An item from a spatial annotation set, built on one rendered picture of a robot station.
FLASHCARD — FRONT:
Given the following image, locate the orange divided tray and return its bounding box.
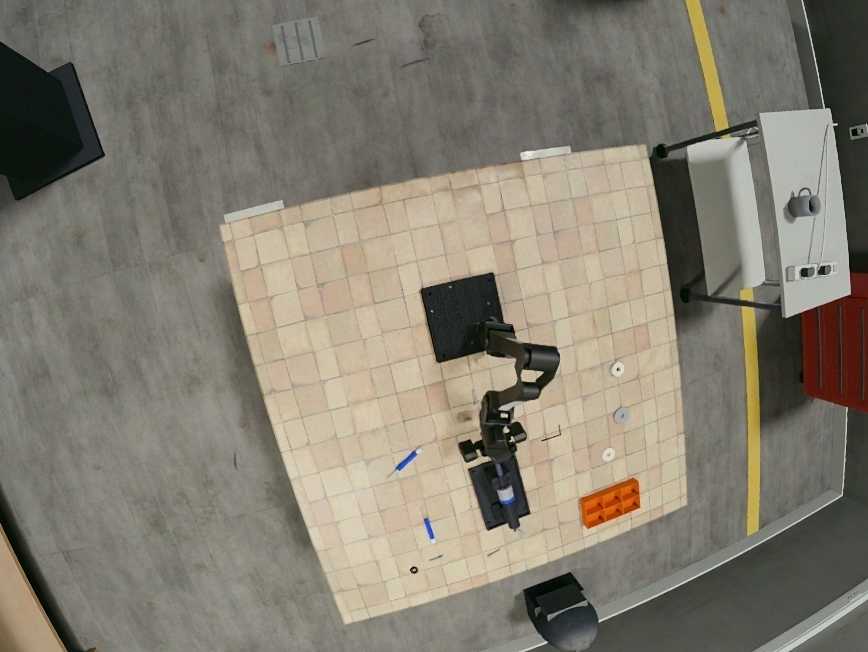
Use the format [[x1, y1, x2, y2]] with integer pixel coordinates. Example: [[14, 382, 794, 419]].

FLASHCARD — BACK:
[[580, 478, 641, 529]]

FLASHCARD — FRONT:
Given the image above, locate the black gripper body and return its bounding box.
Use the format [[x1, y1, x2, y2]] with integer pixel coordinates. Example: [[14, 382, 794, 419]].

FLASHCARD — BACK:
[[458, 421, 527, 463]]

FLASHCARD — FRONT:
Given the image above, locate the blue screwdriver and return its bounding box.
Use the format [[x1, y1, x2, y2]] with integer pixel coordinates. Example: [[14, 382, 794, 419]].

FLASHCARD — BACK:
[[421, 507, 436, 543], [385, 448, 422, 481]]

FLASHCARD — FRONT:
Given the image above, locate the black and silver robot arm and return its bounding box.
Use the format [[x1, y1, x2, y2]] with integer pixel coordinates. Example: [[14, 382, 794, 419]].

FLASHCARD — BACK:
[[474, 316, 560, 464]]

